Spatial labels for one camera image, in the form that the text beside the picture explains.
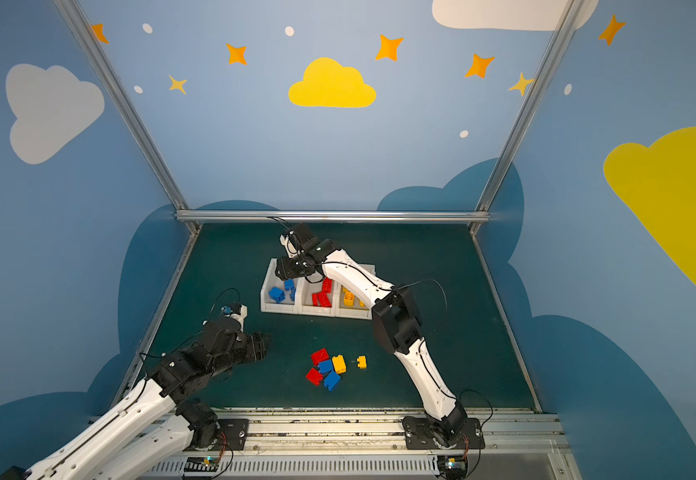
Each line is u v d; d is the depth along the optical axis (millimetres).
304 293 982
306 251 716
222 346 593
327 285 1018
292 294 984
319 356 861
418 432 750
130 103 856
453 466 733
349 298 962
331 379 815
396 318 581
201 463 730
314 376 825
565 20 707
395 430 769
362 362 861
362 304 984
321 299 984
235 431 752
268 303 959
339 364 840
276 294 981
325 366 845
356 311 945
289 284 1013
